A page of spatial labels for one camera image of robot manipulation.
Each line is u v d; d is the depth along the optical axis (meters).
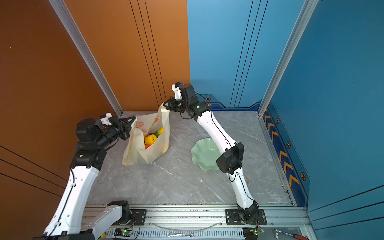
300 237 0.68
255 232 0.70
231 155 0.53
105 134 0.55
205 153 0.95
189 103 0.63
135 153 0.81
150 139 0.90
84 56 0.85
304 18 0.72
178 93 0.72
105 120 0.63
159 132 0.96
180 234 0.70
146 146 0.79
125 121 0.64
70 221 0.38
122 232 0.71
